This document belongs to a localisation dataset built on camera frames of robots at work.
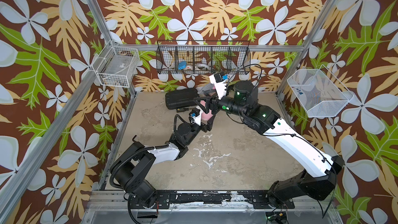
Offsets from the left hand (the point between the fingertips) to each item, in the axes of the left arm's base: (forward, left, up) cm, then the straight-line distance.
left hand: (208, 109), depth 79 cm
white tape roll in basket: (+34, +2, +1) cm, 34 cm away
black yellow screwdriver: (+18, +17, -23) cm, 33 cm away
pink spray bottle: (-6, +2, +2) cm, 7 cm away
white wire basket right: (+9, -60, +3) cm, 61 cm away
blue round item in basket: (+32, +16, +4) cm, 36 cm away
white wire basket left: (+24, +52, +10) cm, 58 cm away
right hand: (-7, +5, +18) cm, 20 cm away
